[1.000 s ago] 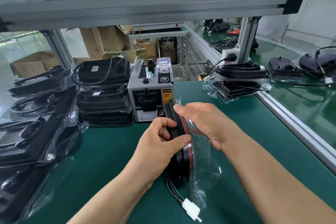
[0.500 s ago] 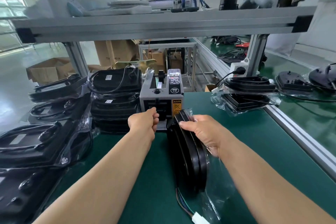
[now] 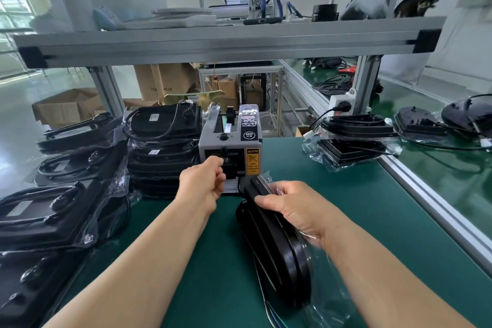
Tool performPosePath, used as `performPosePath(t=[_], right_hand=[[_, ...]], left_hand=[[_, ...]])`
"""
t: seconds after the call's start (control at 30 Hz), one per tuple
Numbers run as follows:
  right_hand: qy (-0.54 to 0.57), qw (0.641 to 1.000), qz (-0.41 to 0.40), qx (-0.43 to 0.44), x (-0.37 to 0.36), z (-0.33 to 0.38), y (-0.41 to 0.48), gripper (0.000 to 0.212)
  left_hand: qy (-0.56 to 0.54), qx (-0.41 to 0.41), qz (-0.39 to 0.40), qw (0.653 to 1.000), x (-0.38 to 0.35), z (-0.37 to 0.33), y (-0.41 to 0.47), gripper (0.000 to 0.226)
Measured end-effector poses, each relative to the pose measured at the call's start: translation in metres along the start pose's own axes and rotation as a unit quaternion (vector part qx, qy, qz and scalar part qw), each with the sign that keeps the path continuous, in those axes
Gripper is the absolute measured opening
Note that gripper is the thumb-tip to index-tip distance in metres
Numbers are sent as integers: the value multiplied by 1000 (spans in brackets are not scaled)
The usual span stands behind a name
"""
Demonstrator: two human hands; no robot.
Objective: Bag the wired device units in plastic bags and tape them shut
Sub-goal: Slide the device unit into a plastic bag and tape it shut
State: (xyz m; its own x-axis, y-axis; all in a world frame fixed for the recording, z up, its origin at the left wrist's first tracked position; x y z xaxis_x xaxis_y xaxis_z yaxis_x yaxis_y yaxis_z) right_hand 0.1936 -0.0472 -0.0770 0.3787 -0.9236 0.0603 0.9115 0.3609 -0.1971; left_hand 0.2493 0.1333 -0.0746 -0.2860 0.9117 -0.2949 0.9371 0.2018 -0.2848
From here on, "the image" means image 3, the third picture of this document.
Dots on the white power socket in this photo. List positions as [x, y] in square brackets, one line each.
[343, 104]

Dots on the grey metal shelf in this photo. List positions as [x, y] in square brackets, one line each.
[230, 43]

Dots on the small brown cardboard box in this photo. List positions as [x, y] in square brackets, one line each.
[303, 131]

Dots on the black phone on shelf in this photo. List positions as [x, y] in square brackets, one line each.
[263, 20]

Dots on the unbagged black lamps with cables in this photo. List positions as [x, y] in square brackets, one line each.
[450, 120]

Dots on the person's left forearm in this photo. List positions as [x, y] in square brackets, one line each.
[131, 274]

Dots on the black cup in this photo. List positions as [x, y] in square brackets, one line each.
[324, 12]

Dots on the white flat scale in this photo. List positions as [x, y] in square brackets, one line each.
[171, 20]

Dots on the white handset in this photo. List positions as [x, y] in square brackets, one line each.
[108, 20]

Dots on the person's right hand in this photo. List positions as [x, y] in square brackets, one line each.
[304, 208]

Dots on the aluminium table edge rail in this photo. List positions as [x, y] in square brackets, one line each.
[446, 216]

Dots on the stack of bagged lamps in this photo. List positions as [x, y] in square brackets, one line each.
[121, 208]

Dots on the group of bagged black lamps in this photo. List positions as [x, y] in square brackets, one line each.
[353, 139]

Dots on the person's left hand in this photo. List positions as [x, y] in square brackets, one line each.
[201, 185]

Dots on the white box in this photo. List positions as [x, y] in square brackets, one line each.
[131, 1]

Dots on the grey tape dispenser machine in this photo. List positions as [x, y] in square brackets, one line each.
[223, 147]

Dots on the person's right forearm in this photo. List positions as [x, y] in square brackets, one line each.
[396, 282]

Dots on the window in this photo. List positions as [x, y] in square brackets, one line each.
[14, 24]

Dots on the grey barcode scanner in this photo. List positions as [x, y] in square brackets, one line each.
[365, 7]

